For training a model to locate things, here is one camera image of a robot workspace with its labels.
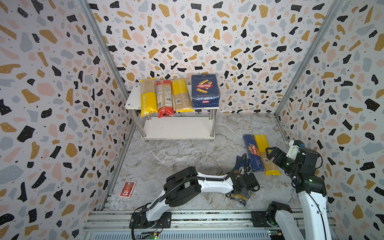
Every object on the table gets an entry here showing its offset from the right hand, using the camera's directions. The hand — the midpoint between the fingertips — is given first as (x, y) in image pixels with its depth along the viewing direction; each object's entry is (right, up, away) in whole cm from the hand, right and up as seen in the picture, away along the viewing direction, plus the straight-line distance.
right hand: (271, 150), depth 74 cm
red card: (-75, -23, +8) cm, 79 cm away
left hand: (-10, -21, +9) cm, 25 cm away
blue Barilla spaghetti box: (-1, -6, +21) cm, 22 cm away
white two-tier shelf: (-39, +13, +36) cm, 54 cm away
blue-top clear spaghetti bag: (-10, -10, +19) cm, 23 cm away
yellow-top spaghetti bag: (-44, +25, +4) cm, 51 cm away
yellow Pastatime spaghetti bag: (-62, +26, +4) cm, 68 cm away
